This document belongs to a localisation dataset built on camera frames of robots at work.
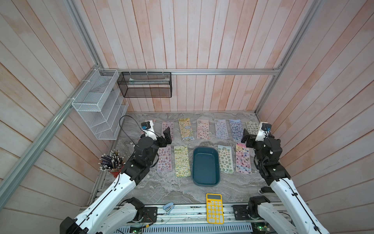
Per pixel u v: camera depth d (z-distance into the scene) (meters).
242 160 0.93
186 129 1.10
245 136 0.67
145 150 0.51
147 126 0.59
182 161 0.93
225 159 0.94
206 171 0.86
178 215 0.75
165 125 1.11
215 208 0.75
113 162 0.75
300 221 0.42
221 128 1.11
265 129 0.63
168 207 0.75
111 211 0.45
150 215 0.73
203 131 1.08
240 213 0.73
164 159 0.94
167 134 0.65
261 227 0.70
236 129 1.10
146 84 1.03
